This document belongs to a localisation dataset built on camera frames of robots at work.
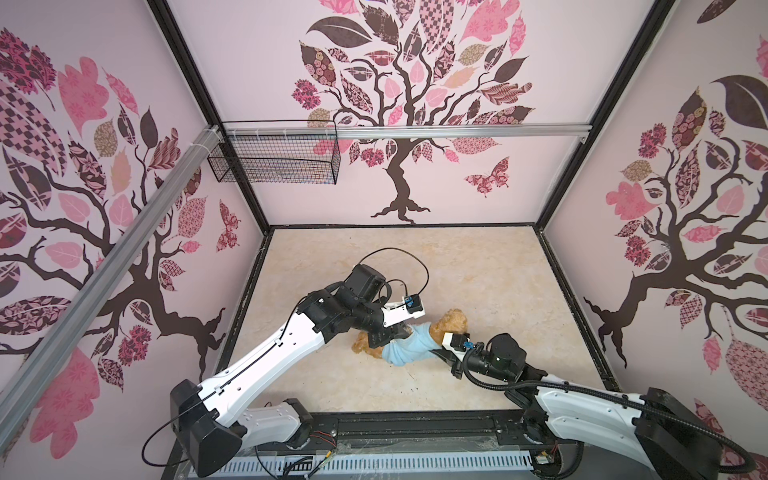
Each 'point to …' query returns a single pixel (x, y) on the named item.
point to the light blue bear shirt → (418, 344)
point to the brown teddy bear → (449, 321)
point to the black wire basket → (279, 161)
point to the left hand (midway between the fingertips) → (400, 331)
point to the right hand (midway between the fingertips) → (430, 339)
